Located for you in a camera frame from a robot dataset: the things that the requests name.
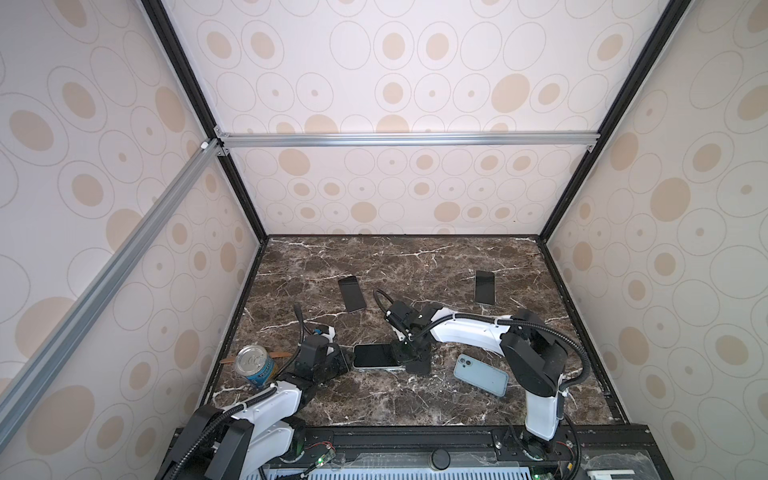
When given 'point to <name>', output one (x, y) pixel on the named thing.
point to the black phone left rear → (352, 294)
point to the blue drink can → (254, 363)
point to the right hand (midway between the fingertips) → (400, 365)
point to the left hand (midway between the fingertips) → (364, 353)
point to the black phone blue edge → (376, 355)
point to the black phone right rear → (485, 287)
